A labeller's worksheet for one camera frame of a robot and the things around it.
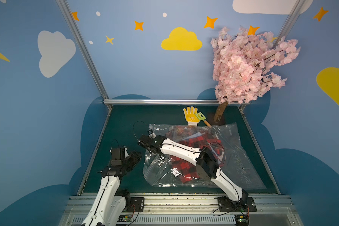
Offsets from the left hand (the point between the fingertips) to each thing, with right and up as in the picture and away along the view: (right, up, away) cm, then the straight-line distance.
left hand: (140, 154), depth 84 cm
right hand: (+10, +4, +7) cm, 13 cm away
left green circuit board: (-5, -30, -12) cm, 33 cm away
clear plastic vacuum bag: (+55, +8, +11) cm, 57 cm away
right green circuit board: (+56, -32, -11) cm, 65 cm away
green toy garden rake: (+43, +24, +31) cm, 58 cm away
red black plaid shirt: (+35, +9, +9) cm, 38 cm away
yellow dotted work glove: (+35, +23, +31) cm, 52 cm away
